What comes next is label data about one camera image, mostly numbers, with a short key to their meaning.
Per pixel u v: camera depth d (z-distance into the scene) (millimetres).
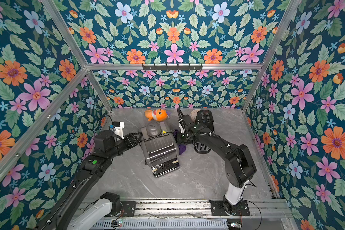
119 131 657
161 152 655
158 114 1045
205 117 843
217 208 729
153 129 698
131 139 643
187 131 654
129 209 736
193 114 1137
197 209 750
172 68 912
